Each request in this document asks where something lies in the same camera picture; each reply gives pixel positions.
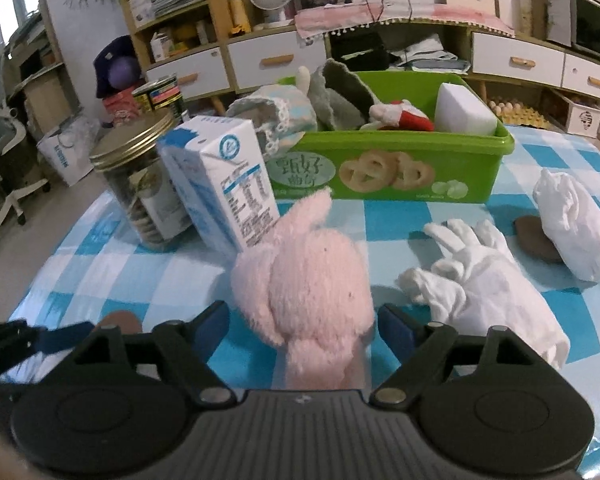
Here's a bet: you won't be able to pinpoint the pink plush slipper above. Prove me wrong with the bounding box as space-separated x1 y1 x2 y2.
230 188 375 390

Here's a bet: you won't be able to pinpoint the white foam sponge block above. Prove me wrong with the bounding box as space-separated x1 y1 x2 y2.
434 82 498 136

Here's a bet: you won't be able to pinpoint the grey plush slipper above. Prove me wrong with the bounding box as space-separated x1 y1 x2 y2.
308 58 380 131

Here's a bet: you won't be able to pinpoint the brown round coaster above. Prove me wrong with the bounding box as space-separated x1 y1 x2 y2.
96 310 143 335
514 216 562 263

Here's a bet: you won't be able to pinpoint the white cotton glove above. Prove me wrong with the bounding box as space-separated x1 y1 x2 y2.
396 219 570 370

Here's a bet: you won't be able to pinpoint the blue white checkered cloth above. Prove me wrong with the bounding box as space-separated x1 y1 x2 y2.
15 127 600 478

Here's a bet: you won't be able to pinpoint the glass jar gold lid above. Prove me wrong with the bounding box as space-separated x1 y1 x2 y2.
90 110 192 248

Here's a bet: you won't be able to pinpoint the folded white cloth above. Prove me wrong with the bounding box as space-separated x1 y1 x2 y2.
533 169 600 283

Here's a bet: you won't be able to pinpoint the blue white milk carton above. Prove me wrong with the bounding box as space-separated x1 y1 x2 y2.
157 115 279 260

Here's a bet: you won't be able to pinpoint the white paper bag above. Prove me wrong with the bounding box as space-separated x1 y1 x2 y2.
36 113 100 186

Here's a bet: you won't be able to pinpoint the green plastic cookie bin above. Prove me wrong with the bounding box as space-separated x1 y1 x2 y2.
266 70 515 203

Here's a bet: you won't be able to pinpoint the white office chair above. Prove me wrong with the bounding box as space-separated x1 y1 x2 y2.
0 106 52 227

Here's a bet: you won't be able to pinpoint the red white santa plush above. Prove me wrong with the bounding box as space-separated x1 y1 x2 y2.
361 100 434 132

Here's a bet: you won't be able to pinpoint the egg carton tray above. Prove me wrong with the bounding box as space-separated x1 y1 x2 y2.
486 99 550 129

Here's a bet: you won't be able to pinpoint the black yellow tin can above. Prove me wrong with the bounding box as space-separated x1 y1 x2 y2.
132 75 188 124

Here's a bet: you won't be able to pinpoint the light blue lace sock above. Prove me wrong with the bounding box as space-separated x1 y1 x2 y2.
226 66 317 162

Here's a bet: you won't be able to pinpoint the wooden shelf unit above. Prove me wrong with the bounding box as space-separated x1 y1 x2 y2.
3 0 80 141

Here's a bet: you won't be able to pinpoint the white storage crate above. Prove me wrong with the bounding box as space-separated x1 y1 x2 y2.
540 89 600 139

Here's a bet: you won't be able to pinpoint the wooden tv cabinet white drawers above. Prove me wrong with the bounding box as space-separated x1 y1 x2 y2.
120 0 600 102

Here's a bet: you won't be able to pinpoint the pink table runner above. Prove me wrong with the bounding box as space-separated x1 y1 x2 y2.
294 0 515 39

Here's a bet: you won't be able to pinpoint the black microwave oven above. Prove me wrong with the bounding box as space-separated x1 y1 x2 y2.
546 0 600 56

